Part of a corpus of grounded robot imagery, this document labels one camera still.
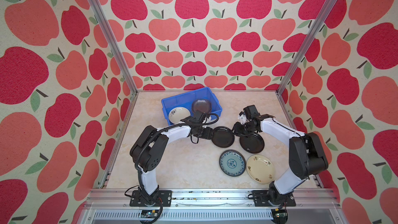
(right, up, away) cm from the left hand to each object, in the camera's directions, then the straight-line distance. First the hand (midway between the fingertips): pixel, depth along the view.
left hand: (213, 136), depth 91 cm
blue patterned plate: (+11, -14, -5) cm, 18 cm away
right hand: (+14, +2, 0) cm, 14 cm away
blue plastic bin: (-18, +22, +19) cm, 34 cm away
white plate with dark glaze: (-24, +12, +17) cm, 32 cm away
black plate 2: (+25, -5, +1) cm, 25 cm away
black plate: (+6, -1, +2) cm, 7 cm away
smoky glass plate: (-7, +19, +19) cm, 28 cm away
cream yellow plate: (+25, -16, -8) cm, 31 cm away
